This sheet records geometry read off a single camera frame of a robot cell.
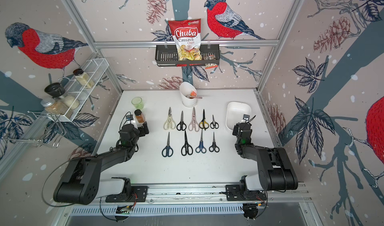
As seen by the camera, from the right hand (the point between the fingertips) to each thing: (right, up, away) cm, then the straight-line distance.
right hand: (241, 122), depth 93 cm
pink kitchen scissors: (-31, -3, +7) cm, 31 cm away
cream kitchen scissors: (-47, -2, +7) cm, 47 cm away
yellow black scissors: (-23, -3, +7) cm, 24 cm away
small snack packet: (-21, +35, -3) cm, 41 cm away
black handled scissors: (-16, -3, +7) cm, 18 cm away
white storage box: (+1, +4, +16) cm, 17 cm away
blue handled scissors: (-46, -17, -6) cm, 49 cm away
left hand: (-63, +2, -2) cm, 63 cm away
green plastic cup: (-71, +12, +13) cm, 73 cm away
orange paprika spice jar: (-66, +4, +2) cm, 66 cm away
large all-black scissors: (-35, -16, -4) cm, 38 cm away
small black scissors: (-39, -3, +6) cm, 39 cm away
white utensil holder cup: (-34, +18, +17) cm, 42 cm away
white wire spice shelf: (-93, +34, -2) cm, 99 cm away
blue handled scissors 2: (-26, -16, -4) cm, 30 cm away
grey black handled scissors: (-18, -15, -3) cm, 24 cm away
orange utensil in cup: (-31, +18, +15) cm, 39 cm away
